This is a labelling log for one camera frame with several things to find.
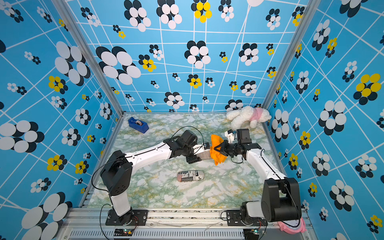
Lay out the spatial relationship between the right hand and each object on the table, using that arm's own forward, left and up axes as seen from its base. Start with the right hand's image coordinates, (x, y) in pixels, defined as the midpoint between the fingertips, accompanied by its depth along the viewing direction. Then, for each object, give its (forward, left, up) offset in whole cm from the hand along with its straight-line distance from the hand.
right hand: (217, 148), depth 84 cm
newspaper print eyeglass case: (-12, +16, -10) cm, 22 cm away
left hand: (0, +9, -3) cm, 9 cm away
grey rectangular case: (-3, +7, -3) cm, 8 cm away
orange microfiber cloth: (-5, 0, 0) cm, 5 cm away
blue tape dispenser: (+23, +54, -6) cm, 59 cm away
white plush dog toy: (+31, -25, -4) cm, 40 cm away
